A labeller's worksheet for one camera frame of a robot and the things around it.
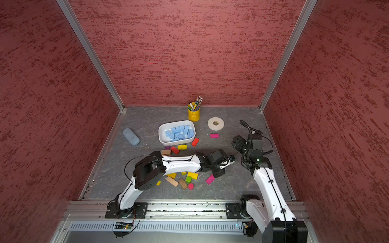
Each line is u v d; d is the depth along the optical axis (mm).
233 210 741
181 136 1023
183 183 824
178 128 1035
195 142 997
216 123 1104
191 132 1031
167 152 953
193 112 1063
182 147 965
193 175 852
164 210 757
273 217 405
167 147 952
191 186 810
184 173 852
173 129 1043
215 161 682
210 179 852
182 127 1041
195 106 1039
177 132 1033
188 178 835
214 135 1043
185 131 1033
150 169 551
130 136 1004
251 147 605
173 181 824
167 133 1033
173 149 962
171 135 1012
